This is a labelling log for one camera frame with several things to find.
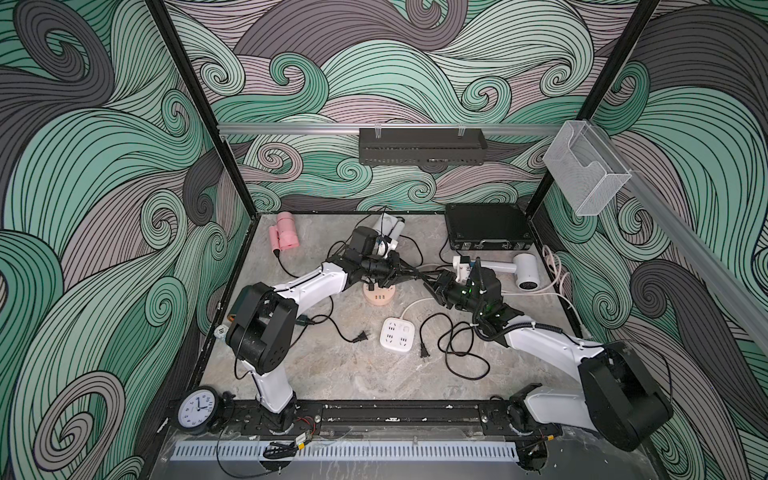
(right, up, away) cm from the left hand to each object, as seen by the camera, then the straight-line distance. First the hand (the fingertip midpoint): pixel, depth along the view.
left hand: (419, 271), depth 80 cm
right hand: (0, -3, +1) cm, 3 cm away
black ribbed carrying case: (+32, +13, +34) cm, 49 cm away
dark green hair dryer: (-34, -16, +8) cm, 38 cm away
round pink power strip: (-11, -10, +13) cm, 20 cm away
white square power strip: (-6, -19, +6) cm, 21 cm away
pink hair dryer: (-46, +10, +27) cm, 54 cm away
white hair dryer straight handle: (+31, -1, +21) cm, 37 cm away
